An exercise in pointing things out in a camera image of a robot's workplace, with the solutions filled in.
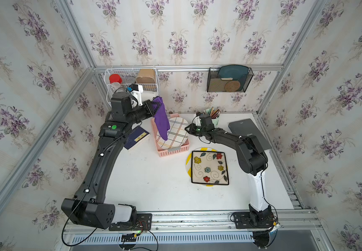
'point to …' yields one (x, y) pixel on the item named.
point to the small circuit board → (129, 237)
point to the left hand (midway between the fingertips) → (163, 105)
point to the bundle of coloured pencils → (214, 112)
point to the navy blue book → (137, 135)
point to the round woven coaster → (232, 86)
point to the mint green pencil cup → (215, 121)
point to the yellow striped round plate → (188, 164)
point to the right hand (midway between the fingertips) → (187, 128)
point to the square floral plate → (209, 167)
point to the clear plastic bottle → (115, 85)
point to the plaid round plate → (177, 134)
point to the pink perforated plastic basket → (167, 152)
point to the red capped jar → (114, 78)
